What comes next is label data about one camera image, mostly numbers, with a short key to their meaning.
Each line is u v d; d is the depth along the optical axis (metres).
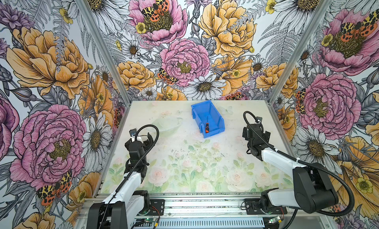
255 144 0.68
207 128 1.05
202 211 0.75
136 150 0.64
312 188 0.43
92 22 0.78
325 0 0.72
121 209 0.41
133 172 0.58
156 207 0.74
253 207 0.74
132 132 0.72
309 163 0.46
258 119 0.77
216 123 1.07
